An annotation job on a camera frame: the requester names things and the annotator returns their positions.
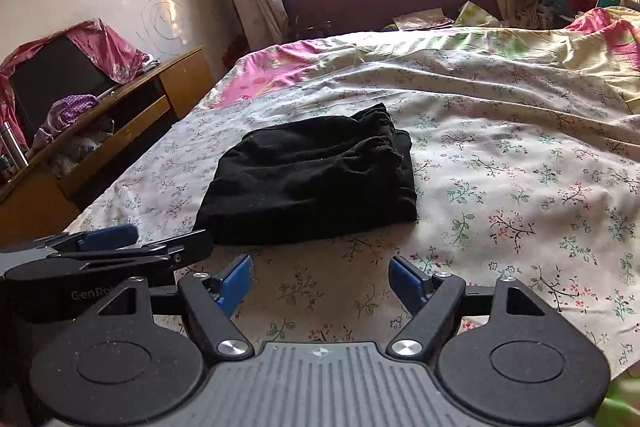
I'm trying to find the black pants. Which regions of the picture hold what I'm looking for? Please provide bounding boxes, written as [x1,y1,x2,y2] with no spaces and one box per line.
[194,103,418,246]

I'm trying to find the wooden side cabinet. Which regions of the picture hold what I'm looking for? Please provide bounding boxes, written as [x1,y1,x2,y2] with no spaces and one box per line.
[1,46,216,246]

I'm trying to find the purple dotted cloth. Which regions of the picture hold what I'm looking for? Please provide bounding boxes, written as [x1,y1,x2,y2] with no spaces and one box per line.
[32,94,99,150]

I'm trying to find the silver thermos bottle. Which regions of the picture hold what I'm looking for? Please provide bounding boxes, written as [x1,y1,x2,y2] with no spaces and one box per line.
[1,121,28,170]

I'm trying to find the black television screen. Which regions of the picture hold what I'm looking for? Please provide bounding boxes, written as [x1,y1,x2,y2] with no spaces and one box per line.
[10,36,117,147]

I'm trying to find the pink floral cloth cover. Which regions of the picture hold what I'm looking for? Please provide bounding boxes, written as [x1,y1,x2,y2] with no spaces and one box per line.
[1,18,149,147]

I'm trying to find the floral bed sheet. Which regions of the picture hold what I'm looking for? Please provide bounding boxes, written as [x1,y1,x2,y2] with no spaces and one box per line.
[64,5,640,427]

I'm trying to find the green patterned pillow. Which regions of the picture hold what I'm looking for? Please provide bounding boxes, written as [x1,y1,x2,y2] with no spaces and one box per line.
[454,1,502,27]

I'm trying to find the clutter pile by curtain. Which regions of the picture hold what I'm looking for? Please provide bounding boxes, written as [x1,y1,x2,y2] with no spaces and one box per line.
[512,0,639,29]

